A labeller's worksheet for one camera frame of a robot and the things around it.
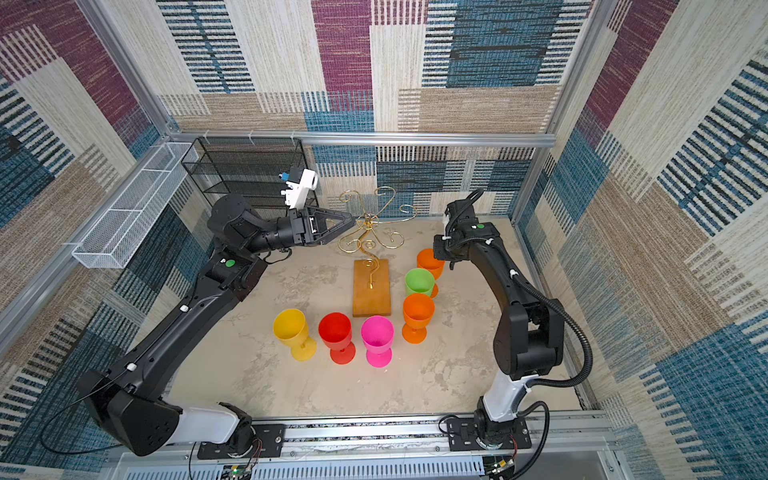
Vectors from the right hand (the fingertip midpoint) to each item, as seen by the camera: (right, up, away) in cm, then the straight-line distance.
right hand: (442, 253), depth 89 cm
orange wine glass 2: (-5, -2, +2) cm, 5 cm away
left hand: (-22, +6, -35) cm, 42 cm away
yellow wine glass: (-42, -20, -6) cm, 47 cm away
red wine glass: (-29, -19, -13) cm, 37 cm away
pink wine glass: (-19, -20, -11) cm, 30 cm away
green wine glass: (-7, -8, +2) cm, 11 cm away
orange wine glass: (-8, -16, -4) cm, 18 cm away
